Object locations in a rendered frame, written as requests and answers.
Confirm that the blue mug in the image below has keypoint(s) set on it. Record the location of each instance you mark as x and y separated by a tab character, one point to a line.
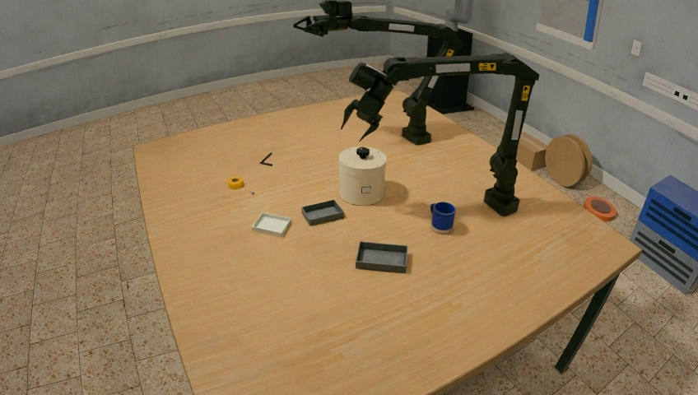
442	223

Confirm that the yellow roll of tape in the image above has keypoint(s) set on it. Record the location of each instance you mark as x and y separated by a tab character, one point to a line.
232	182

